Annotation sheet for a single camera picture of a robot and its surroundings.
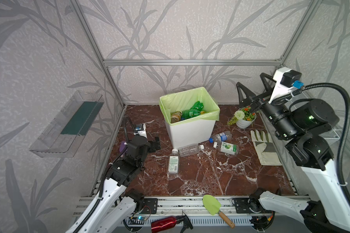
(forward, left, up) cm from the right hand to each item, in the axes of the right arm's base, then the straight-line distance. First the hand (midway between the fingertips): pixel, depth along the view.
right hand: (250, 74), depth 47 cm
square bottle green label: (+2, -6, -56) cm, 56 cm away
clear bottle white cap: (0, +18, -54) cm, 57 cm away
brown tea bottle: (+12, +27, -36) cm, 46 cm away
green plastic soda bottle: (+19, +20, -42) cm, 51 cm away
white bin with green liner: (+11, +14, -49) cm, 52 cm away
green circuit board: (-35, +45, -60) cm, 83 cm away
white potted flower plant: (+19, -18, -47) cm, 53 cm away
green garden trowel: (-29, +7, -59) cm, 66 cm away
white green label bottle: (-8, +28, -56) cm, 63 cm away
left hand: (0, +38, -34) cm, 50 cm away
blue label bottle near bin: (+10, -3, -56) cm, 57 cm away
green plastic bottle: (+24, +13, -41) cm, 49 cm away
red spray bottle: (-37, +33, -54) cm, 73 cm away
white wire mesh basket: (-8, -41, -26) cm, 49 cm away
